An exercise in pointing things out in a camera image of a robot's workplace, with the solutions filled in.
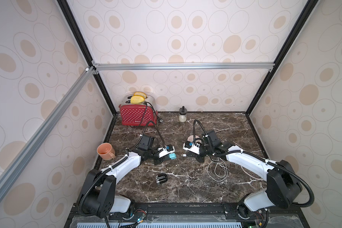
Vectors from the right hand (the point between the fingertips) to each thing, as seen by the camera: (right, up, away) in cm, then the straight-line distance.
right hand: (188, 155), depth 83 cm
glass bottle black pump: (-2, +26, +26) cm, 37 cm away
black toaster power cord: (-19, +22, +30) cm, 42 cm away
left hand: (-10, 0, +1) cm, 10 cm away
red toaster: (-30, +26, +20) cm, 44 cm away
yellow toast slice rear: (-33, +41, +24) cm, 58 cm away
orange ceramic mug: (-55, 0, +14) cm, 57 cm away
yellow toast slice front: (-35, +36, +19) cm, 54 cm away
